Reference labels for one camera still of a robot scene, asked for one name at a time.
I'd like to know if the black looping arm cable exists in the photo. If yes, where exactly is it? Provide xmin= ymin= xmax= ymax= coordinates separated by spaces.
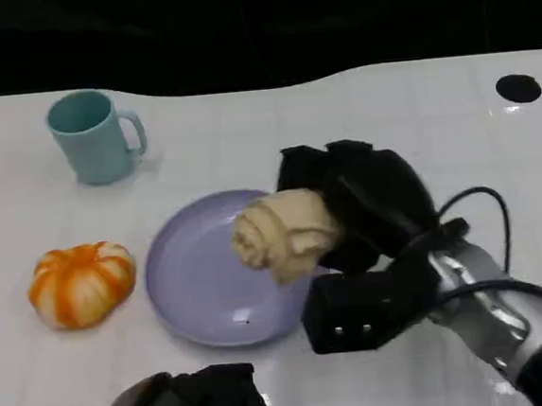
xmin=433 ymin=184 xmax=516 ymax=284

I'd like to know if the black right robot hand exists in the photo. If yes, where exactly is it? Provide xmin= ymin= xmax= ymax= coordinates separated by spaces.
xmin=272 ymin=131 xmax=445 ymax=280

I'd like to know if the lilac plate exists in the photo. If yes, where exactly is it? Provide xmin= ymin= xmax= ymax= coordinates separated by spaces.
xmin=138 ymin=182 xmax=336 ymax=356

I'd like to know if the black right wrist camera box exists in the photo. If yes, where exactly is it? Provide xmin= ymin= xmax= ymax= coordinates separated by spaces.
xmin=297 ymin=262 xmax=445 ymax=358

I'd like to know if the orange and white bread roll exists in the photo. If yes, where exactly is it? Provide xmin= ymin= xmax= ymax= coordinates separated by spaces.
xmin=23 ymin=238 xmax=142 ymax=334

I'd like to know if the beige towel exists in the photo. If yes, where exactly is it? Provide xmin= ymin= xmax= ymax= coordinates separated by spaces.
xmin=226 ymin=185 xmax=348 ymax=291

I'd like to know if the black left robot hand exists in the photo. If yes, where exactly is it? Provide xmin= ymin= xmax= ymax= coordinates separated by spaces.
xmin=76 ymin=359 xmax=276 ymax=406

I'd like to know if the black backdrop cloth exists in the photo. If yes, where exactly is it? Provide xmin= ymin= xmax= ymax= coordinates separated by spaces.
xmin=0 ymin=0 xmax=542 ymax=114

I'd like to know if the pale green mug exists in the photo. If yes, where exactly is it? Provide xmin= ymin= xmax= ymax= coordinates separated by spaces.
xmin=44 ymin=84 xmax=151 ymax=190

